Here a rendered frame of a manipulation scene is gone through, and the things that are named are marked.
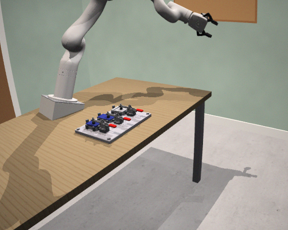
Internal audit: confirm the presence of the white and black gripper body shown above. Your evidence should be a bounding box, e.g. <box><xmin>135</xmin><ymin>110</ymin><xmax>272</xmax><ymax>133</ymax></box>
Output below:
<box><xmin>188</xmin><ymin>12</ymin><xmax>208</xmax><ymax>33</ymax></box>

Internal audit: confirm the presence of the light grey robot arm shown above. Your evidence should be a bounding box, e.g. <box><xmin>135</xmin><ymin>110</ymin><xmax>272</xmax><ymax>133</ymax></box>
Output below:
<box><xmin>48</xmin><ymin>0</ymin><xmax>193</xmax><ymax>103</ymax></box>

